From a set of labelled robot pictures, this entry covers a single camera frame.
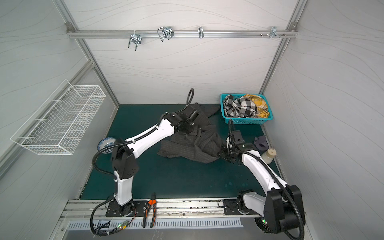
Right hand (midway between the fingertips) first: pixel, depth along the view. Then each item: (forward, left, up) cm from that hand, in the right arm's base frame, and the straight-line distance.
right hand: (222, 151), depth 85 cm
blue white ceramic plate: (+5, +74, -4) cm, 74 cm away
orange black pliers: (-27, +36, -7) cm, 46 cm away
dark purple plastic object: (+9, -26, -4) cm, 27 cm away
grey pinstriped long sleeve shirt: (+3, +10, -3) cm, 11 cm away
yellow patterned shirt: (+34, -31, +1) cm, 46 cm away
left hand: (+9, +14, +9) cm, 19 cm away
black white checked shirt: (+32, -14, +3) cm, 36 cm away
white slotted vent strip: (-36, +27, -9) cm, 45 cm away
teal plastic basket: (+26, -24, -3) cm, 35 cm away
